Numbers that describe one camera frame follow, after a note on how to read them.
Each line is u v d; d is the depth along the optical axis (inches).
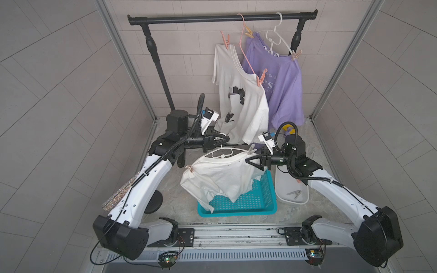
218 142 23.9
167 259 25.3
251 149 25.1
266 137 24.8
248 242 27.9
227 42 27.9
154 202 31.3
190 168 24.3
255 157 25.3
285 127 23.2
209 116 21.6
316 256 26.8
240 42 31.7
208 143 21.3
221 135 23.3
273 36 24.1
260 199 32.4
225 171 26.3
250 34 28.4
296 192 32.6
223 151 25.4
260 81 24.0
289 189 32.6
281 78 26.3
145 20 21.7
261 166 24.8
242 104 29.7
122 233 13.9
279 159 24.8
